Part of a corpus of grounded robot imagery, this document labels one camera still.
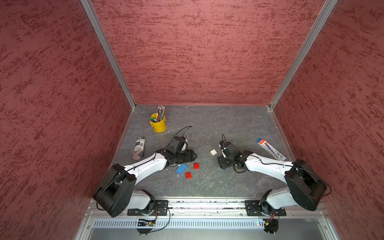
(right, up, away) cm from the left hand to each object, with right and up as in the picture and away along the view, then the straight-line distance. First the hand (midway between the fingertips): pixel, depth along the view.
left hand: (192, 160), depth 86 cm
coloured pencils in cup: (-21, +29, +10) cm, 37 cm away
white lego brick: (+13, +3, +7) cm, 15 cm away
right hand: (+19, -3, +4) cm, 19 cm away
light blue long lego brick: (-6, -5, 0) cm, 8 cm away
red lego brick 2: (-2, -8, -2) cm, 9 cm away
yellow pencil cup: (-24, +19, +17) cm, 35 cm away
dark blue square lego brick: (+19, -6, +2) cm, 20 cm away
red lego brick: (+2, -4, +2) cm, 5 cm away
